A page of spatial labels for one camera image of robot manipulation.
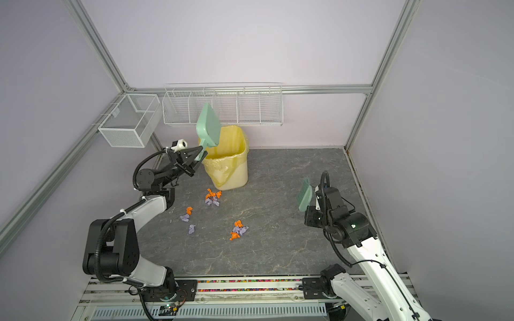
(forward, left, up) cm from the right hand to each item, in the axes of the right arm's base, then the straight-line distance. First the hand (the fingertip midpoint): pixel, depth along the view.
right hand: (310, 214), depth 73 cm
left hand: (+13, +37, +18) cm, 43 cm away
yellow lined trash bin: (+21, +33, +4) cm, 39 cm away
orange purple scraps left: (+8, +54, -19) cm, 58 cm away
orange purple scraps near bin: (+18, +43, -18) cm, 50 cm away
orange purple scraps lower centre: (+1, +29, -17) cm, 33 cm away
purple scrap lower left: (+2, +50, -19) cm, 53 cm away
